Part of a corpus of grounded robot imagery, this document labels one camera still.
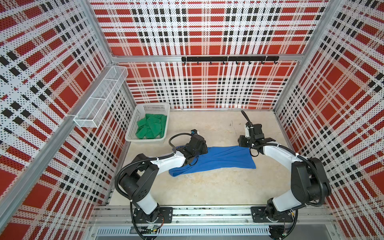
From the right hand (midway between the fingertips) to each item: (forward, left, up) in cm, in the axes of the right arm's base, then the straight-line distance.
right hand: (242, 140), depth 92 cm
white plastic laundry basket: (+28, +73, -2) cm, 78 cm away
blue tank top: (-9, +15, -6) cm, 19 cm away
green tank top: (+15, +60, -3) cm, 62 cm away
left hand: (-4, +23, -1) cm, 23 cm away
